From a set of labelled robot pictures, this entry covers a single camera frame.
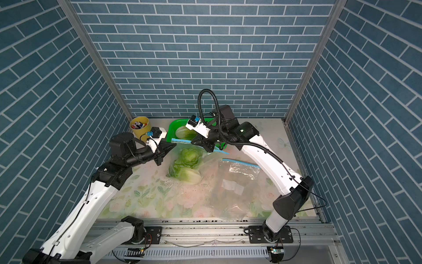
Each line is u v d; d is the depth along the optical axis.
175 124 1.09
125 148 0.50
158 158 0.58
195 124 0.56
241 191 0.87
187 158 0.76
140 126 1.02
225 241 0.73
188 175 0.81
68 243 0.38
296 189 0.42
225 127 0.52
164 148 0.63
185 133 1.02
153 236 0.73
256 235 0.74
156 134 0.54
